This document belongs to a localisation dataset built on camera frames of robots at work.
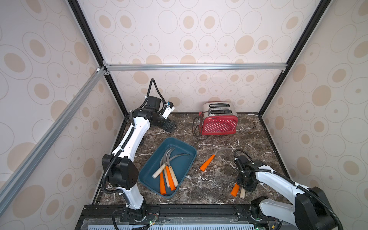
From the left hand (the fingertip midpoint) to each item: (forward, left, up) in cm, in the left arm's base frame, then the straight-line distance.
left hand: (174, 121), depth 82 cm
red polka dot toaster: (+10, -28, -8) cm, 31 cm away
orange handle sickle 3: (-16, -19, -24) cm, 34 cm away
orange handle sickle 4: (-30, -36, -24) cm, 52 cm away
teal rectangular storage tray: (-15, -4, -26) cm, 30 cm away
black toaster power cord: (+11, -12, -19) cm, 25 cm away
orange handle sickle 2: (-24, +2, -21) cm, 32 cm away
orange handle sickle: (-31, +5, -23) cm, 39 cm away
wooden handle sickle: (-24, +10, -19) cm, 32 cm away
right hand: (-28, -42, -25) cm, 56 cm away
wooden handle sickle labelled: (-32, -39, -23) cm, 55 cm away
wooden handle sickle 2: (-19, +5, -20) cm, 28 cm away
